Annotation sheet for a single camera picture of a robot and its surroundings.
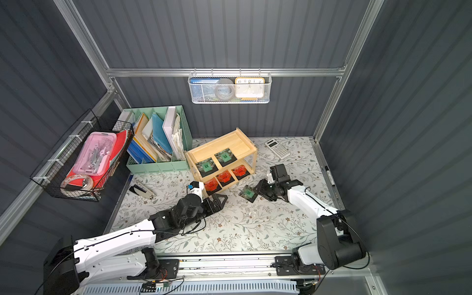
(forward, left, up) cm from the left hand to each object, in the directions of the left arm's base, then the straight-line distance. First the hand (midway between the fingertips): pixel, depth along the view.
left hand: (221, 200), depth 74 cm
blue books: (+29, +46, -4) cm, 55 cm away
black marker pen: (+25, -61, -21) cm, 69 cm away
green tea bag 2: (+20, -1, +4) cm, 20 cm away
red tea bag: (+15, +7, -14) cm, 21 cm away
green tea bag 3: (+13, -12, -17) cm, 25 cm away
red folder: (+2, +53, +11) cm, 55 cm away
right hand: (+10, -17, -8) cm, 22 cm away
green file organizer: (+26, +46, -11) cm, 54 cm away
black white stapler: (+14, +44, -15) cm, 49 cm away
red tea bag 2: (+20, 0, -15) cm, 25 cm away
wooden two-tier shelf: (+25, -9, +4) cm, 27 cm away
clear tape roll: (+1, +48, +11) cm, 50 cm away
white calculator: (+43, -32, -16) cm, 56 cm away
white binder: (+36, +29, +8) cm, 47 cm away
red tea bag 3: (+24, -8, -15) cm, 30 cm away
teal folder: (+36, +34, +5) cm, 50 cm away
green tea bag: (+14, +7, +4) cm, 16 cm away
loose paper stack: (+32, +23, +8) cm, 40 cm away
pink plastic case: (+13, +50, +14) cm, 53 cm away
